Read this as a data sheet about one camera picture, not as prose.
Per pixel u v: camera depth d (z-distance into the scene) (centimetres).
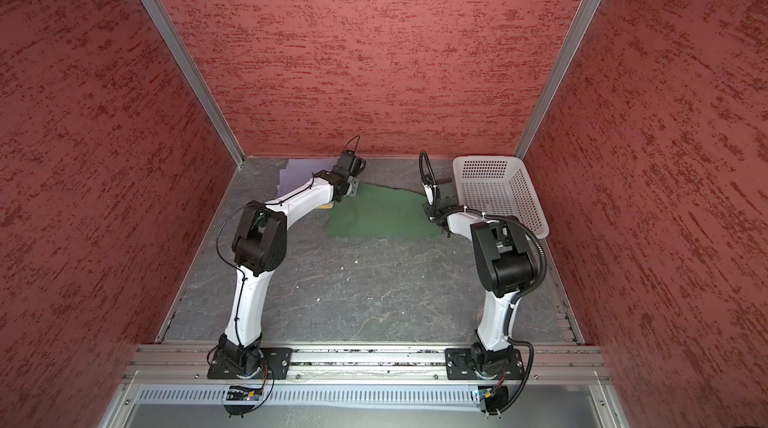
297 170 109
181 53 89
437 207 79
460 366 74
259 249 57
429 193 92
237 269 61
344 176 81
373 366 76
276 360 74
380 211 102
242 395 72
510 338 60
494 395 71
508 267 50
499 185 113
